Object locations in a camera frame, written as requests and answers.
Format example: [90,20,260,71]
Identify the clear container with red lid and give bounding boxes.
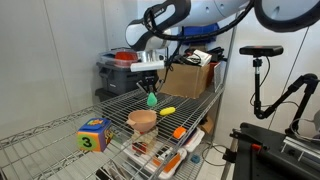
[98,49,141,69]

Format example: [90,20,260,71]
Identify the black articulated camera stand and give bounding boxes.
[251,56,320,138]

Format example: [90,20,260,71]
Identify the black pegboard table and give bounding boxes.
[222,122,320,180]

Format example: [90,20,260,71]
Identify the silver wire rack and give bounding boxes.
[0,26,238,180]

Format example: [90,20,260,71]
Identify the orange black bar clamp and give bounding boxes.
[248,142,264,154]

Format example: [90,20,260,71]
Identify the orange toy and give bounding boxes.
[172,126,188,140]

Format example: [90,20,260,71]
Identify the colourful number cube toy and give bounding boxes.
[76,117,114,153]

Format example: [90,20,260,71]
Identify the small blue object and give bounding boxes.
[190,153,202,165]

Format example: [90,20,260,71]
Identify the plain white case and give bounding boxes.
[181,127,206,153]

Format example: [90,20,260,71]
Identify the yellow toy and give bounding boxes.
[159,106,177,117]

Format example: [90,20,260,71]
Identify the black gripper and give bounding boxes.
[137,70,165,96]

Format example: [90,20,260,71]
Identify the white case with orange label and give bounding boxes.
[124,143,188,180]

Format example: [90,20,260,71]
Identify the black robot cable hose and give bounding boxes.
[143,0,256,43]

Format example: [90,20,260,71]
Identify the large brown cardboard box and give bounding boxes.
[157,62,212,100]

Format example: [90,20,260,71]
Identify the wooden toy blocks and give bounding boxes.
[130,127,159,146]

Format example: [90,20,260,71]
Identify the grey storage bin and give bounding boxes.
[96,61,148,96]

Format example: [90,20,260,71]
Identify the small brown cardboard box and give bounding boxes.
[199,114,216,135]

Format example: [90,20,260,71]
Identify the black stereo camera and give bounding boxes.
[239,45,285,58]

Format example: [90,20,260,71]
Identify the blue storage bin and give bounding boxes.
[178,23,221,46]

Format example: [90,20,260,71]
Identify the checkerboard calibration board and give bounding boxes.
[213,61,223,93]

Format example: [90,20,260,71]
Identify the green toy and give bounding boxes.
[146,92,158,108]

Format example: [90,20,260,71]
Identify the silver metal rail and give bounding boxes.
[281,134,320,161]

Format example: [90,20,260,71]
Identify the white box of parts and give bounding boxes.
[186,49,213,68]

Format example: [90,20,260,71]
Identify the tan plastic bowl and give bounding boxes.
[125,109,158,133]

